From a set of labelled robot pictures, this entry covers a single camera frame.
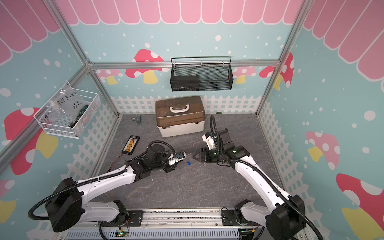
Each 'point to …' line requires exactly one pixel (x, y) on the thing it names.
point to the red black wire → (114, 162)
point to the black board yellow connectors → (130, 145)
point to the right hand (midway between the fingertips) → (197, 157)
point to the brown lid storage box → (180, 116)
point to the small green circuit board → (118, 233)
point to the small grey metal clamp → (138, 118)
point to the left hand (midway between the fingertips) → (179, 159)
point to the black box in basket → (185, 83)
